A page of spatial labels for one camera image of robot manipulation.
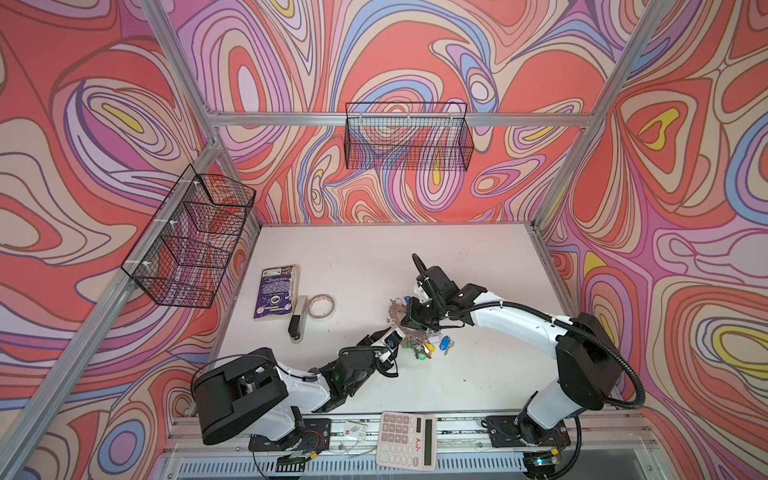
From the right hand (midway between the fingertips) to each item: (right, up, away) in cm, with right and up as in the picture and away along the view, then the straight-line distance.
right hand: (404, 328), depth 82 cm
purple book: (-41, +8, +15) cm, 45 cm away
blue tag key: (+13, -6, +6) cm, 16 cm away
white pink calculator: (0, -24, -11) cm, 27 cm away
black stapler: (-32, +1, +6) cm, 32 cm away
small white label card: (-13, -23, -9) cm, 28 cm away
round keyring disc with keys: (+5, -6, +4) cm, 9 cm away
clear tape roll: (-27, +4, +14) cm, 30 cm away
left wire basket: (-52, +22, -15) cm, 58 cm away
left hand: (-2, -1, 0) cm, 2 cm away
